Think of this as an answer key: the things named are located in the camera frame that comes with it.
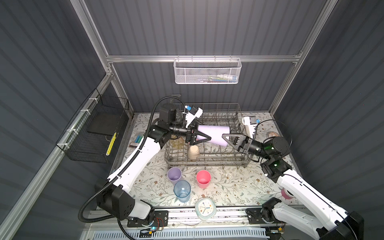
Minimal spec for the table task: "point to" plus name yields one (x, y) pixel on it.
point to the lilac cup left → (174, 174)
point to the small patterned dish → (272, 134)
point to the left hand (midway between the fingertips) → (210, 134)
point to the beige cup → (193, 152)
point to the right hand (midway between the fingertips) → (224, 141)
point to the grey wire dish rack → (212, 155)
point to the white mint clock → (205, 208)
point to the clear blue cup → (182, 190)
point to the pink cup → (203, 178)
